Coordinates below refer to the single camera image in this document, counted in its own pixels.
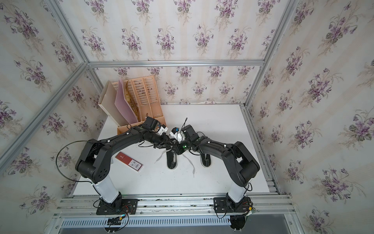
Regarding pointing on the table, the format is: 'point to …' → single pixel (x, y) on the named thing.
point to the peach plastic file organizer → (144, 91)
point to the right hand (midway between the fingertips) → (173, 148)
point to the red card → (129, 161)
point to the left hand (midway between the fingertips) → (173, 145)
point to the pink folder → (122, 106)
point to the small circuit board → (115, 221)
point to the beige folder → (107, 103)
